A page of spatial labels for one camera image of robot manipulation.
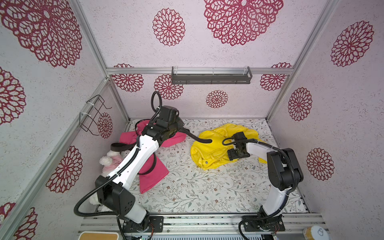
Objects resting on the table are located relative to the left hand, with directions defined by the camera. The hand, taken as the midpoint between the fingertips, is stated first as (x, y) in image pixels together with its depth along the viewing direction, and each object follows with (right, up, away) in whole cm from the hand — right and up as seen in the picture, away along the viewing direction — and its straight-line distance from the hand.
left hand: (180, 122), depth 78 cm
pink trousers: (-19, -29, +12) cm, 36 cm away
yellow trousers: (+18, -20, +14) cm, 30 cm away
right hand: (+35, -19, +21) cm, 45 cm away
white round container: (+62, -51, -11) cm, 81 cm away
